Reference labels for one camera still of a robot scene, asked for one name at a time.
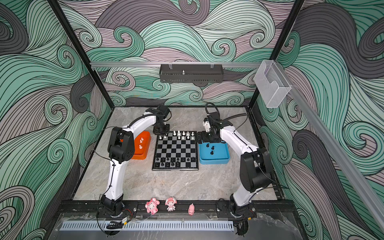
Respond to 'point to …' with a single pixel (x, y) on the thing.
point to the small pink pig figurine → (191, 209)
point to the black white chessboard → (177, 151)
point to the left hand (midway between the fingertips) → (166, 133)
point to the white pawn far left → (160, 137)
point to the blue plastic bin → (214, 153)
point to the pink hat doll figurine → (170, 201)
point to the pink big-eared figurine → (151, 206)
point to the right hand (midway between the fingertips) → (204, 139)
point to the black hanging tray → (191, 73)
